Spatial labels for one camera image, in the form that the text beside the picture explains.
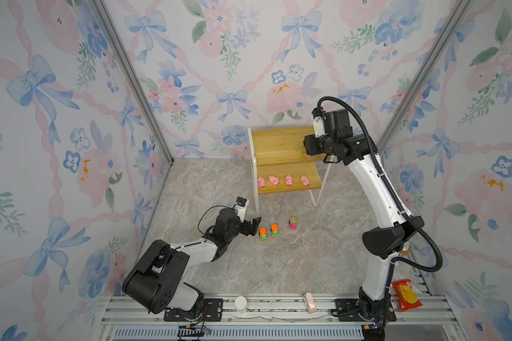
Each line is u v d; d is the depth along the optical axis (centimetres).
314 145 69
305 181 88
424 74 84
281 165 77
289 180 88
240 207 78
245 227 80
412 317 73
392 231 46
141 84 90
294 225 93
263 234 90
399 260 53
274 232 91
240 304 69
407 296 75
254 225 80
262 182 88
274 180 88
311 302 73
